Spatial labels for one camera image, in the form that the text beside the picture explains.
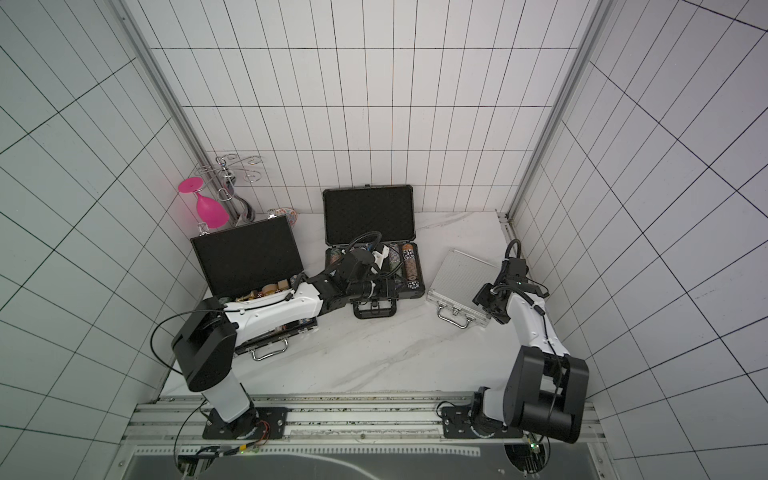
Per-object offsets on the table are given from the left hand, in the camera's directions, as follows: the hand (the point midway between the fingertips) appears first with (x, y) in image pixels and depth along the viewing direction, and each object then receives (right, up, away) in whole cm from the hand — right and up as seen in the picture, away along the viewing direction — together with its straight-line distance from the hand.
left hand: (398, 288), depth 82 cm
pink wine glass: (-64, +22, +19) cm, 70 cm away
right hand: (+27, -4, +6) cm, 28 cm away
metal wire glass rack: (-54, +37, +11) cm, 66 cm away
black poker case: (-46, +7, +13) cm, 49 cm away
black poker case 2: (-15, +23, +25) cm, 37 cm away
